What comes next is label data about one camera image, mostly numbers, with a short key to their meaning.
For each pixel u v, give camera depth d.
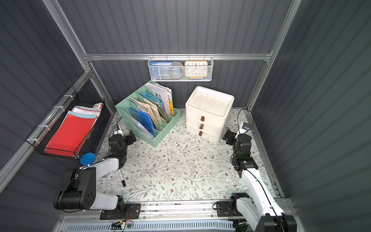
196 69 0.88
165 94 0.96
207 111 0.87
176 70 0.91
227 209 0.74
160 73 0.86
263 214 0.41
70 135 0.71
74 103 0.81
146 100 0.93
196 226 0.77
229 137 0.72
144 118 0.89
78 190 0.44
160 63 0.86
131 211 0.74
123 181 0.83
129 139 0.82
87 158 0.72
